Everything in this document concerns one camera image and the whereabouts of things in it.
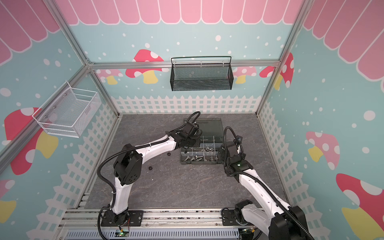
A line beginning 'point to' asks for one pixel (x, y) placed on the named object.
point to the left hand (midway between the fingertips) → (199, 144)
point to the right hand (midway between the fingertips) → (228, 149)
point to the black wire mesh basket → (192, 73)
